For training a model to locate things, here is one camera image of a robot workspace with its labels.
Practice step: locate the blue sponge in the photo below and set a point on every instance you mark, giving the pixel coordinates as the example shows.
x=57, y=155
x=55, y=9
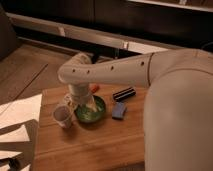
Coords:
x=118, y=111

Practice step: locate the black eraser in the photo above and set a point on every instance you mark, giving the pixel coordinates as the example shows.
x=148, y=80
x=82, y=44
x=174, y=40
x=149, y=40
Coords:
x=124, y=94

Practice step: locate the small white bottle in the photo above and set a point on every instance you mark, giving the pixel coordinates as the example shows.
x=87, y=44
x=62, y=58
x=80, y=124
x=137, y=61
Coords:
x=68, y=100

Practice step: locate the wooden board table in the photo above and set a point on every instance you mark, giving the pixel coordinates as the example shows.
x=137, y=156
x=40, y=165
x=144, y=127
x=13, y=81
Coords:
x=101, y=146

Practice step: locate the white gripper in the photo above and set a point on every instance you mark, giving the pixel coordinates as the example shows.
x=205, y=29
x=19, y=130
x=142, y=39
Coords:
x=82, y=96

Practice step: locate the white paper cup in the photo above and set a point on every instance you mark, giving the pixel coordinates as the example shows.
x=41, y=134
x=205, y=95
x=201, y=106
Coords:
x=62, y=116

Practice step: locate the orange carrot toy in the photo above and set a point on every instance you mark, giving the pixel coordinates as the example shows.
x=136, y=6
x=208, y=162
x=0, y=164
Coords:
x=94, y=88

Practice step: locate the metal rail frame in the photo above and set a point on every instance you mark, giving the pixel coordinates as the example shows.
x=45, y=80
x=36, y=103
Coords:
x=86, y=35

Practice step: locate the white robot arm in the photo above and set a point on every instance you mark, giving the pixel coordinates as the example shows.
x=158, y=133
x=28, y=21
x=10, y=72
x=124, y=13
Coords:
x=178, y=107

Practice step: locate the green bowl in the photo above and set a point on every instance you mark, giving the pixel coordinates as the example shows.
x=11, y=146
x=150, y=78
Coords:
x=92, y=111

